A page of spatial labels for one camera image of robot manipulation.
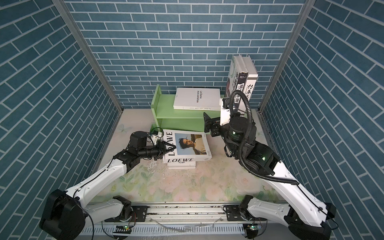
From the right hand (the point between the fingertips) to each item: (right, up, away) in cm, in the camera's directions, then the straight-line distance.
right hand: (213, 110), depth 58 cm
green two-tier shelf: (-25, -1, +24) cm, 35 cm away
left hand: (-18, -19, +19) cm, 32 cm away
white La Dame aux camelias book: (-6, +9, +28) cm, 30 cm away
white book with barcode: (-13, -30, +30) cm, 45 cm away
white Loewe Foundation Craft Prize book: (-10, -18, +24) cm, 32 cm away
